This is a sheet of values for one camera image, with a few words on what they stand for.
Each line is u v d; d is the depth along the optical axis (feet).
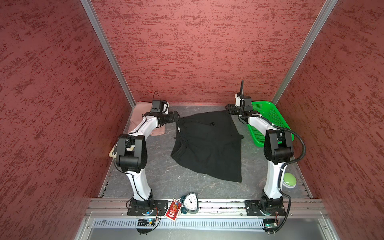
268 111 3.68
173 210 2.37
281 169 1.89
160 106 2.54
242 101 2.61
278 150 1.83
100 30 2.60
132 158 1.66
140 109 3.67
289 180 2.69
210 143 3.22
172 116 2.86
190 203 2.38
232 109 3.02
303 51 2.87
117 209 2.49
